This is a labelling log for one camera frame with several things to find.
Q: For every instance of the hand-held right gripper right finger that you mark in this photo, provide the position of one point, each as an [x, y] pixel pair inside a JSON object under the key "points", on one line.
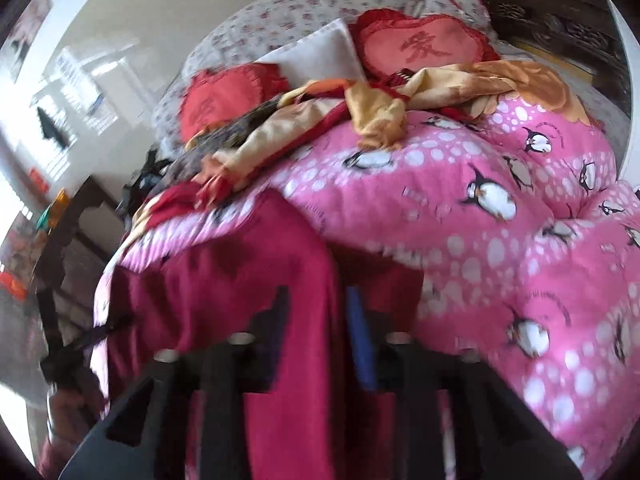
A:
{"points": [[360, 345]]}

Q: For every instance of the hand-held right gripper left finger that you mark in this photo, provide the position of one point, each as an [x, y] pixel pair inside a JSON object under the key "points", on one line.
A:
{"points": [[272, 340]]}

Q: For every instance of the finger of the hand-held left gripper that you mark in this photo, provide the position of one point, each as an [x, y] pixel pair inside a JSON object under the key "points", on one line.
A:
{"points": [[110, 327]]}

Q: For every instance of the dark red fleece sweater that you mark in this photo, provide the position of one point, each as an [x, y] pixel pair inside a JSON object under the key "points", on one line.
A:
{"points": [[280, 250]]}

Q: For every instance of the person's left forearm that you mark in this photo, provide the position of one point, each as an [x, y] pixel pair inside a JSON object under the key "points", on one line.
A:
{"points": [[70, 420]]}

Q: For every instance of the dark wooden table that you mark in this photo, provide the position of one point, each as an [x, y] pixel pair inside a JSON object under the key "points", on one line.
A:
{"points": [[75, 230]]}

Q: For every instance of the orange and green table clutter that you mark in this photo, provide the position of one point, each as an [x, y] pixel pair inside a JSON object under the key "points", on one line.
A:
{"points": [[54, 210]]}

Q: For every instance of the red knit garment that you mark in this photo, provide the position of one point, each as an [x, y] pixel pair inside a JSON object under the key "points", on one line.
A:
{"points": [[175, 205]]}

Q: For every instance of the black metal stand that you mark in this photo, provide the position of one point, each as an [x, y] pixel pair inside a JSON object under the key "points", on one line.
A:
{"points": [[145, 180]]}

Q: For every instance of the pink penguin print blanket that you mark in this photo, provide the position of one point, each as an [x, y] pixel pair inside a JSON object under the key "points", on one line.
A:
{"points": [[475, 240]]}

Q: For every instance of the dark hanging cloth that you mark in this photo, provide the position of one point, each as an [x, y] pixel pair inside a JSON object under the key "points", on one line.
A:
{"points": [[50, 127]]}

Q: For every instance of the dark furry cloth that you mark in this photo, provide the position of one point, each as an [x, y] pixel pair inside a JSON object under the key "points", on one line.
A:
{"points": [[235, 132]]}

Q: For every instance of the orange yellow blanket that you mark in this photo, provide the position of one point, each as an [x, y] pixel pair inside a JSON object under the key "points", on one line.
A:
{"points": [[380, 105]]}

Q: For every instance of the red heart pillow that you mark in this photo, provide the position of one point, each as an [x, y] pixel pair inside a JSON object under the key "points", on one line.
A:
{"points": [[425, 45], [215, 105]]}

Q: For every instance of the white pillow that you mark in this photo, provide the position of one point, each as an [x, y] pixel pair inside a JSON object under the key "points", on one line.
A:
{"points": [[320, 55]]}

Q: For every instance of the dark carved wooden headboard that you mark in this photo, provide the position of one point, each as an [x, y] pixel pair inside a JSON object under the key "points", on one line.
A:
{"points": [[555, 30]]}

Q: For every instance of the red wall sticker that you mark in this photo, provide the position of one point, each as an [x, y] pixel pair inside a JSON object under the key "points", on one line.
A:
{"points": [[40, 181]]}

